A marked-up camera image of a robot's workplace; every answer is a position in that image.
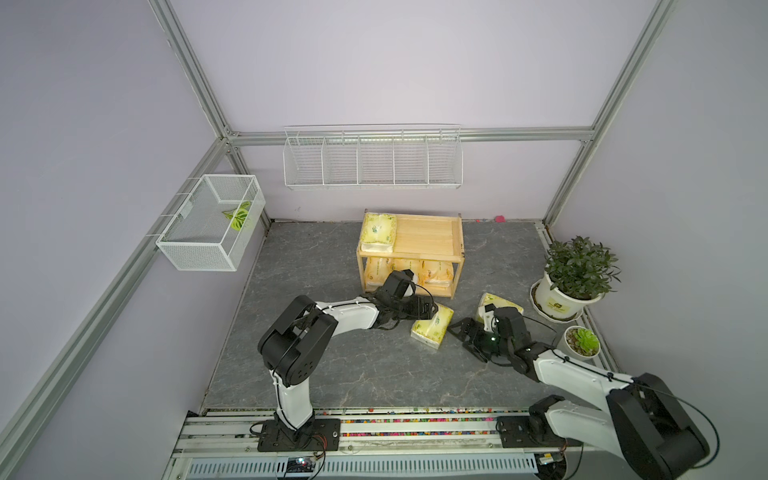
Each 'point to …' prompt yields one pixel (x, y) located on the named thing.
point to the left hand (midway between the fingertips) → (427, 311)
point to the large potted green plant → (578, 273)
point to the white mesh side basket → (213, 229)
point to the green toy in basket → (238, 215)
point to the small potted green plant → (579, 343)
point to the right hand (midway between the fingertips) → (453, 334)
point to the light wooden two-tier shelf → (429, 245)
